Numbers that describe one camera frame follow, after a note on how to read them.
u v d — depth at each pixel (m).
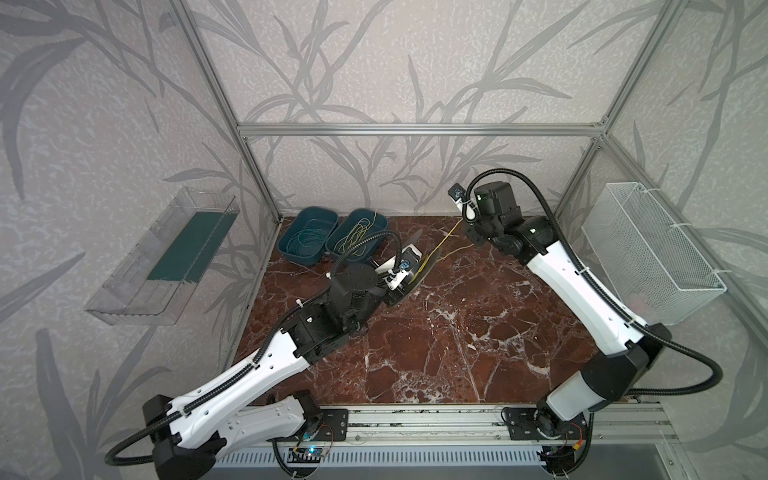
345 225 1.12
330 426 0.72
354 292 0.44
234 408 0.42
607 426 0.75
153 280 0.63
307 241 1.20
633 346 0.41
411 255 0.51
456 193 0.63
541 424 0.66
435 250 0.69
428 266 0.68
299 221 1.14
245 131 0.94
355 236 1.14
